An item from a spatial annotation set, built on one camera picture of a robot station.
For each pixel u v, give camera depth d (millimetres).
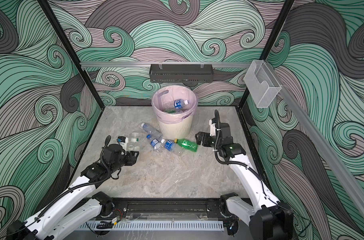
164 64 939
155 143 925
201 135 707
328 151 511
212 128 704
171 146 919
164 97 955
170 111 899
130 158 690
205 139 694
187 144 923
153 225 698
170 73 949
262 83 783
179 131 902
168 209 744
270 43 833
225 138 589
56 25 766
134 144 797
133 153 712
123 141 700
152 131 1006
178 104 950
